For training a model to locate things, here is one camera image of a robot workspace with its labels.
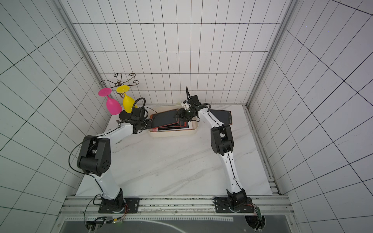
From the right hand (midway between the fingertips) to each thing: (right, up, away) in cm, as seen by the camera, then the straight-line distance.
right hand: (178, 114), depth 101 cm
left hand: (-21, -7, -3) cm, 22 cm away
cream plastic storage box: (+11, -8, +5) cm, 14 cm away
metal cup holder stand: (-39, +11, -3) cm, 40 cm away
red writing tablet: (+2, -6, +3) cm, 7 cm away
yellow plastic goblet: (-31, +7, -13) cm, 34 cm away
